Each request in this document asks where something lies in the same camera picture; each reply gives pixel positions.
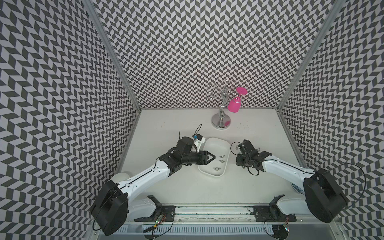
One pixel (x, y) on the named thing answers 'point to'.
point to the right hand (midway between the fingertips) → (240, 161)
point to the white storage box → (220, 147)
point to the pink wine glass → (234, 104)
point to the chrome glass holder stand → (221, 121)
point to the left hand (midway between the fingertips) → (211, 159)
